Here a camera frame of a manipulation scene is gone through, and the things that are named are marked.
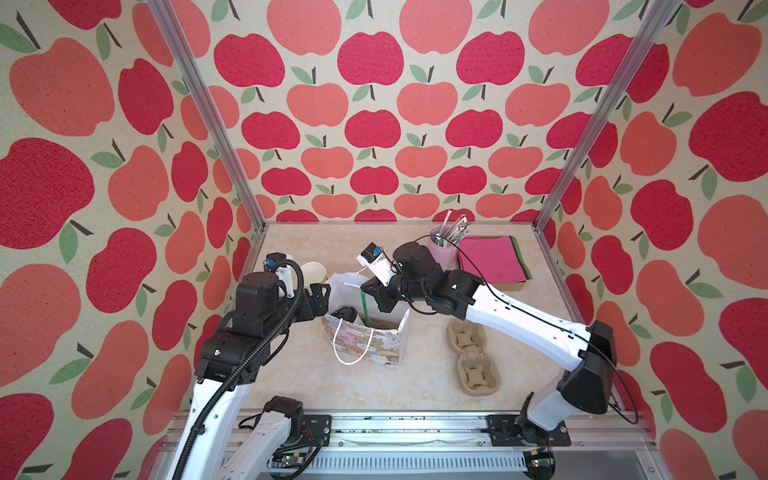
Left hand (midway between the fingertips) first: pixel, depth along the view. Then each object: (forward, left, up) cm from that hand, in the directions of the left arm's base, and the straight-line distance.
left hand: (317, 293), depth 66 cm
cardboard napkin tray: (+20, -57, -27) cm, 66 cm away
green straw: (+2, -10, -11) cm, 15 cm away
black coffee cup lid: (+3, -5, -14) cm, 15 cm away
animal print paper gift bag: (-7, -14, -7) cm, 17 cm away
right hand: (+3, -10, -4) cm, 11 cm away
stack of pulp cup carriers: (-9, -42, -26) cm, 50 cm away
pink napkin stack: (+31, -57, -25) cm, 70 cm away
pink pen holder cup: (+28, -37, -22) cm, 51 cm away
